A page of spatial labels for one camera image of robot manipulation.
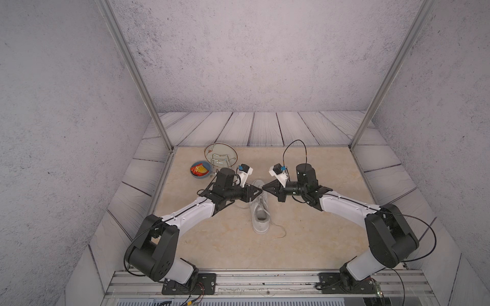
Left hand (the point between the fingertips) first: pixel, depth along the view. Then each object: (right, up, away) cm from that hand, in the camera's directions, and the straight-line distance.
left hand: (261, 191), depth 82 cm
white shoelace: (0, -6, +3) cm, 7 cm away
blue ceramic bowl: (-29, +10, +26) cm, 40 cm away
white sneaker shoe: (0, -9, +4) cm, 10 cm away
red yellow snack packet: (-33, +8, +23) cm, 41 cm away
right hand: (+1, +2, -1) cm, 2 cm away
